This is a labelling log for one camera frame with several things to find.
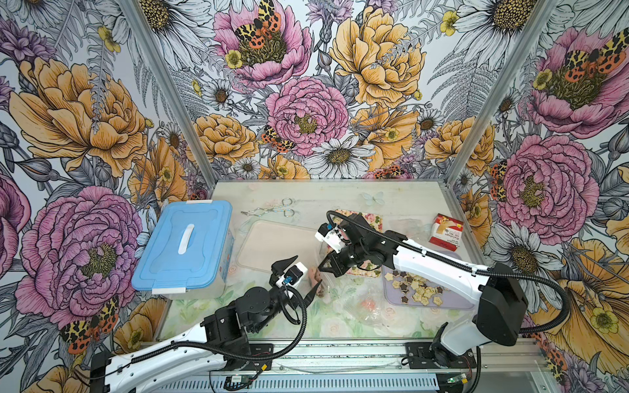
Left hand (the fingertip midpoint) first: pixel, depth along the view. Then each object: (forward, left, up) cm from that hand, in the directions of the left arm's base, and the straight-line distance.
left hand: (305, 272), depth 71 cm
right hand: (+2, -5, -4) cm, 7 cm away
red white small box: (+24, -55, -16) cm, 62 cm away
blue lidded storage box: (+9, +36, -3) cm, 37 cm away
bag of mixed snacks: (-4, -19, -19) cm, 27 cm away
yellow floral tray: (+33, -28, -20) cm, 47 cm away
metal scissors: (+39, +23, -20) cm, 50 cm away
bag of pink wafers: (+3, -2, -10) cm, 11 cm away
